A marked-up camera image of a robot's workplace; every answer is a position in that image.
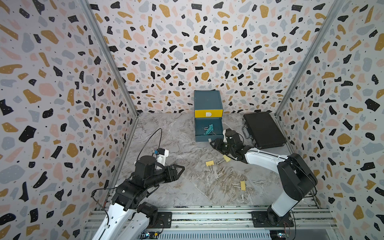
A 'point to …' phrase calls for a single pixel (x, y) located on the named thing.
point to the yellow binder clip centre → (209, 163)
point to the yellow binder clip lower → (243, 185)
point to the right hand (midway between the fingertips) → (211, 144)
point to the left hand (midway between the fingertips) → (182, 169)
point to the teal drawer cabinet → (207, 99)
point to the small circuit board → (149, 235)
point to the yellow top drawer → (208, 113)
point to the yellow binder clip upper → (226, 158)
